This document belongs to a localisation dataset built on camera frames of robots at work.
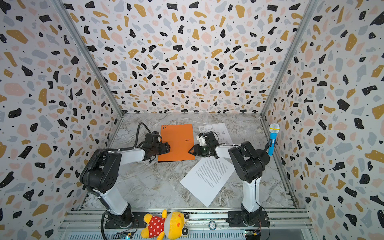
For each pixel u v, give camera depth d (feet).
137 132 2.45
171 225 2.17
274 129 2.58
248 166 1.72
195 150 2.93
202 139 3.04
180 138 3.62
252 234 2.35
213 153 2.50
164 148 2.94
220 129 3.73
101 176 1.57
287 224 2.45
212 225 2.40
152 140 2.59
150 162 2.72
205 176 2.94
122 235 2.30
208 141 2.69
